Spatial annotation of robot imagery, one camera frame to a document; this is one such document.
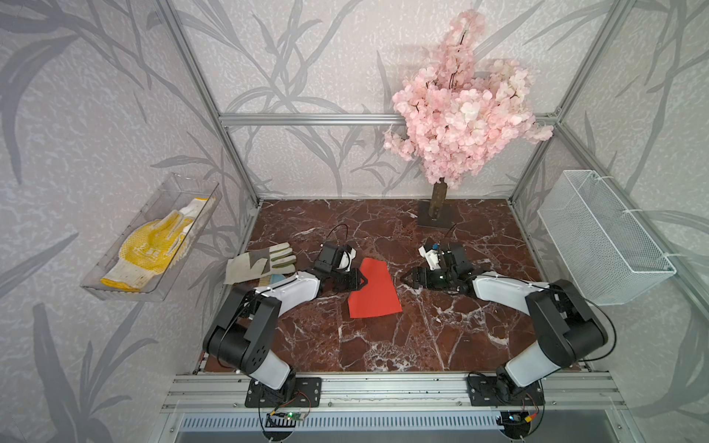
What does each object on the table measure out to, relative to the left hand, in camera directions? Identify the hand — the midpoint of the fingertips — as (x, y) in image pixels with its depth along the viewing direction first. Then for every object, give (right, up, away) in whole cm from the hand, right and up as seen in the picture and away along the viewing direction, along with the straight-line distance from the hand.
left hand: (366, 281), depth 90 cm
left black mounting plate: (-17, -26, -17) cm, 35 cm away
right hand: (+14, +1, 0) cm, 14 cm away
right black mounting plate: (+33, -26, -16) cm, 45 cm away
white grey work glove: (-33, +6, +11) cm, 35 cm away
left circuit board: (-21, -33, -17) cm, 43 cm away
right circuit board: (+41, -35, -16) cm, 56 cm away
